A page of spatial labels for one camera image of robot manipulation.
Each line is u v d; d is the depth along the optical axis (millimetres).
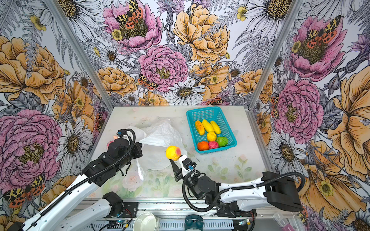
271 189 481
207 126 1042
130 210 740
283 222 693
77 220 524
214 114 1111
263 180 465
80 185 459
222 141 940
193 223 639
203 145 911
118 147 529
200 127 1033
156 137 763
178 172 589
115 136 967
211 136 967
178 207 761
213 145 917
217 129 1024
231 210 658
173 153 614
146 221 725
